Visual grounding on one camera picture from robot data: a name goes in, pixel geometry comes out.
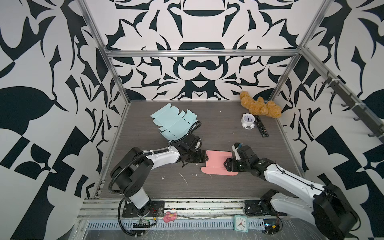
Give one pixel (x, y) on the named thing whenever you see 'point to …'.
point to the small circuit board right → (272, 226)
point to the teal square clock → (240, 223)
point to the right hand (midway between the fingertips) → (227, 162)
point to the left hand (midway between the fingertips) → (203, 156)
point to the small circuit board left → (144, 223)
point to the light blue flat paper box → (175, 125)
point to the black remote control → (261, 128)
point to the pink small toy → (168, 216)
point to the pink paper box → (215, 164)
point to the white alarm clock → (248, 120)
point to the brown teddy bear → (259, 107)
